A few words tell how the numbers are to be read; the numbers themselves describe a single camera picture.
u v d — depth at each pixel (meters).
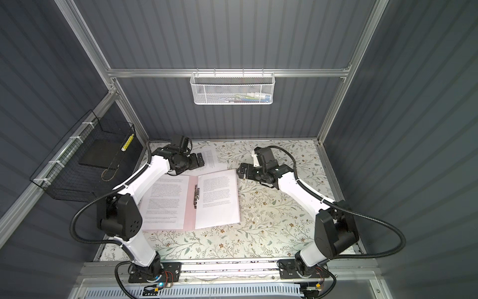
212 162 1.11
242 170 0.75
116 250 0.80
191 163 0.80
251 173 0.75
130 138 0.85
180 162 0.69
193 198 0.94
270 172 0.64
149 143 1.24
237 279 0.73
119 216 0.46
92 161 0.75
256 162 0.76
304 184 0.52
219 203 0.91
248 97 0.92
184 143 0.72
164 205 0.89
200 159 0.83
